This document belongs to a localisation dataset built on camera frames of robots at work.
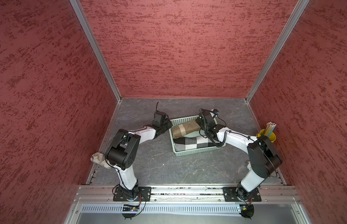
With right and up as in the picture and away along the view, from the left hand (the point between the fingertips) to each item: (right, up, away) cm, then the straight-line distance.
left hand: (171, 124), depth 97 cm
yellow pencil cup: (+66, -7, -10) cm, 67 cm away
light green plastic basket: (+8, +3, +1) cm, 9 cm away
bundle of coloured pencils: (+62, -1, -13) cm, 63 cm away
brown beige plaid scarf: (+7, -3, -5) cm, 9 cm away
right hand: (+18, +4, -4) cm, 19 cm away
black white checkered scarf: (+7, -11, -10) cm, 17 cm away
